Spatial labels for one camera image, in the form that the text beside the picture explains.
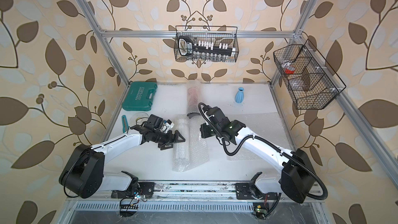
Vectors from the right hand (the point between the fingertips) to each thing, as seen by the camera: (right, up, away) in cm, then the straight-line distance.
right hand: (200, 129), depth 80 cm
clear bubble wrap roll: (-3, -12, 0) cm, 13 cm away
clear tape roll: (-42, +3, +22) cm, 48 cm away
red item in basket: (+47, +31, +1) cm, 57 cm away
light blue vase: (+26, +18, +22) cm, 38 cm away
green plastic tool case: (-44, +18, +28) cm, 55 cm away
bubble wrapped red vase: (-5, +18, +21) cm, 28 cm away
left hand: (-12, -7, +3) cm, 14 cm away
